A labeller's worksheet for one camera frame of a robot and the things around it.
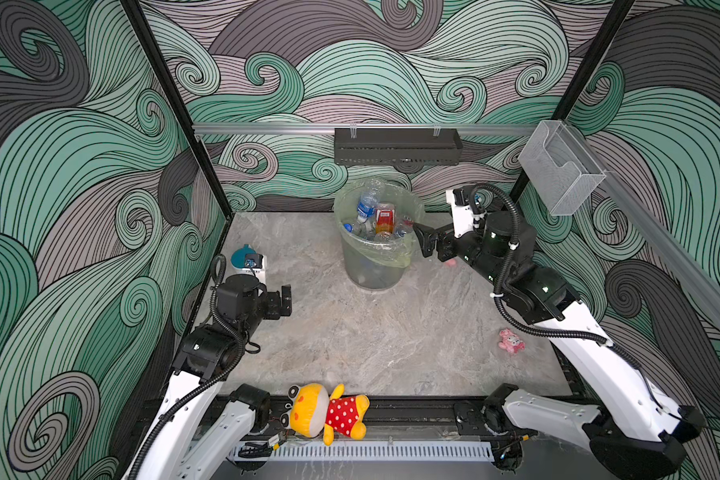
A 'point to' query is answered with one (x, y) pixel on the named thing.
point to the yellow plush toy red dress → (311, 411)
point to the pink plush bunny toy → (510, 341)
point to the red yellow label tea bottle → (385, 219)
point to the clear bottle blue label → (366, 206)
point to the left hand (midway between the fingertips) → (271, 283)
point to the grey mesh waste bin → (379, 264)
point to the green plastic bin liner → (398, 251)
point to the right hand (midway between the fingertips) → (436, 218)
